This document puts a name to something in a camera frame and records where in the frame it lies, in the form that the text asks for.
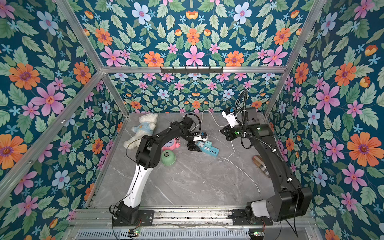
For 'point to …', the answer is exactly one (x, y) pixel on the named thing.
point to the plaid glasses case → (259, 162)
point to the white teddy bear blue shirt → (147, 124)
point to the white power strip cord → (211, 114)
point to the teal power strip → (207, 148)
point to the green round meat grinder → (168, 157)
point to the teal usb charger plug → (208, 144)
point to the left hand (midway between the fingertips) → (202, 141)
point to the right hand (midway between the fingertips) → (227, 127)
